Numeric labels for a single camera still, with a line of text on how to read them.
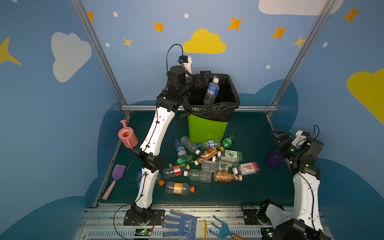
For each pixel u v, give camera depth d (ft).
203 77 2.05
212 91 2.69
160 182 2.69
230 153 3.13
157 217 2.45
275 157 3.05
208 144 3.22
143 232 2.32
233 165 2.92
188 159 2.90
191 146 3.21
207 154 3.04
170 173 2.79
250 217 2.45
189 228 2.35
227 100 2.45
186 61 2.01
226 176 2.75
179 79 1.71
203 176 2.83
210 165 2.94
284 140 2.16
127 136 3.05
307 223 1.30
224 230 2.34
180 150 3.07
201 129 3.07
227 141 3.24
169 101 1.79
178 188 2.57
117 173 2.90
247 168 2.89
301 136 2.19
